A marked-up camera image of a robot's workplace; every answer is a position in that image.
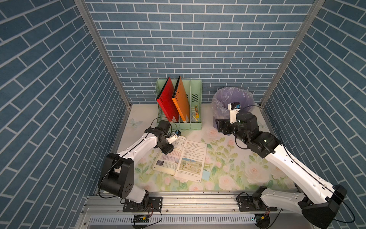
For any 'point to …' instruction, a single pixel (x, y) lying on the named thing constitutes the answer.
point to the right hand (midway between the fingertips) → (224, 117)
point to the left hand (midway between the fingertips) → (171, 147)
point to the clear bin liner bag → (221, 98)
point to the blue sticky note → (206, 175)
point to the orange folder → (179, 98)
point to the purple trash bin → (224, 96)
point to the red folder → (164, 98)
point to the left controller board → (140, 219)
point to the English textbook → (187, 160)
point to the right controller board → (262, 220)
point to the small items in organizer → (197, 116)
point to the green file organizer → (193, 92)
